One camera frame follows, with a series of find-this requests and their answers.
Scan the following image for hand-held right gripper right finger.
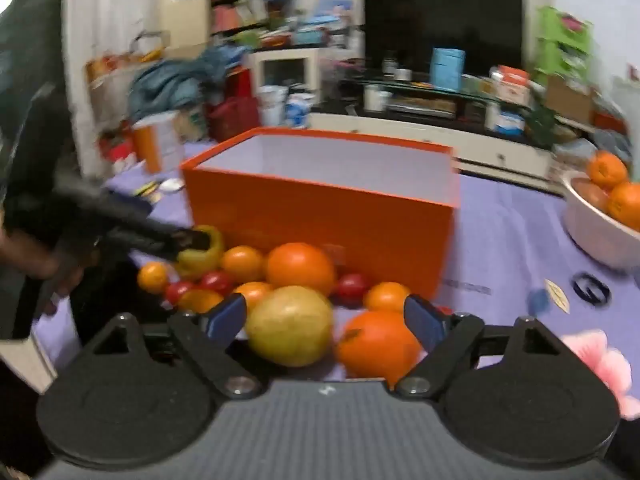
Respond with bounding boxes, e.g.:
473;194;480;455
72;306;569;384
395;294;561;402

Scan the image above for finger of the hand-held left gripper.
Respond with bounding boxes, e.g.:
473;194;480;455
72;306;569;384
107;220;211;263

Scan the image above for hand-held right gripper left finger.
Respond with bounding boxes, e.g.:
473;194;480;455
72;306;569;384
82;292;263;402

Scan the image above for small orange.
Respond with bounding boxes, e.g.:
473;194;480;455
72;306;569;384
363;281;412;313
220;245;266;283
231;281;275;313
136;261;170;295
178;289;224;315

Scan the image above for red cherry tomato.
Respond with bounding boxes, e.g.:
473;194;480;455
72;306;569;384
332;272;373;309
199;270;236;296
164;280;196;307

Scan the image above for large orange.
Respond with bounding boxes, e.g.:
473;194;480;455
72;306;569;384
336;310;426;380
607;181;640;231
265;242;337;298
586;151;629;190

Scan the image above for orange cardboard box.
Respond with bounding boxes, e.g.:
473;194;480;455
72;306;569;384
180;127;461;301

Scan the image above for person's left hand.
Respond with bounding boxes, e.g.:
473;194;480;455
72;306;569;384
0;232;88;323

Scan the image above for orange and white tub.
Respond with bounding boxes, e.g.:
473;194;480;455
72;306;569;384
131;111;186;173

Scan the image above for purple floral tablecloth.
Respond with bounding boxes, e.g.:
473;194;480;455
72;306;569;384
30;140;640;421

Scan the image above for red bag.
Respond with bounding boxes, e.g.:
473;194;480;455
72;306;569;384
205;67;261;143

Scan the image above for blue-grey jacket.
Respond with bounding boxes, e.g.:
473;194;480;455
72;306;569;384
127;45;248;116

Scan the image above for white TV stand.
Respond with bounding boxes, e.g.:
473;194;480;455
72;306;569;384
307;77;558;183

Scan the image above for blue and white bag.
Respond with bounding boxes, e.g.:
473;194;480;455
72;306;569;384
285;92;316;128

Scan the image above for white plastic basket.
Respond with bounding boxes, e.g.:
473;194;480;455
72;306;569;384
561;170;640;268

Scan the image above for reddish mango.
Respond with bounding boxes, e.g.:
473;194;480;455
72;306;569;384
571;180;611;213

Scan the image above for white glass-door cabinet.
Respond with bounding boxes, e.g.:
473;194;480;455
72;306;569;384
247;47;321;96

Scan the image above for cream standing air conditioner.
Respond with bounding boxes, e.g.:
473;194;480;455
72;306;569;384
157;0;211;48

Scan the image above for dark green box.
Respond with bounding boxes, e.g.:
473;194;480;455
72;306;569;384
522;102;558;148

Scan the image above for red and white box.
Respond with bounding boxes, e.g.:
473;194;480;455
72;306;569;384
492;66;531;106

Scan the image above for blue cylindrical container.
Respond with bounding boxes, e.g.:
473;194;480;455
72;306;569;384
431;47;466;91

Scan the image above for open cardboard box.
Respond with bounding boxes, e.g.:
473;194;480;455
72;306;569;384
545;75;596;123

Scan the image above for green shelf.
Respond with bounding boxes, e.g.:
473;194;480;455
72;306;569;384
535;6;593;86

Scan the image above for white fridge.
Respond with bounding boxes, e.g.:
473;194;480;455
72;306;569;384
607;75;640;126

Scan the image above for black television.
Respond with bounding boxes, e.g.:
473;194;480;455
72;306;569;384
361;0;528;83

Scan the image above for green-handled clipper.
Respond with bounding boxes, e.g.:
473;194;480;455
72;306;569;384
132;182;163;203

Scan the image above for black hair ties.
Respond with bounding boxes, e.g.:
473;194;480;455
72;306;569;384
571;271;612;306

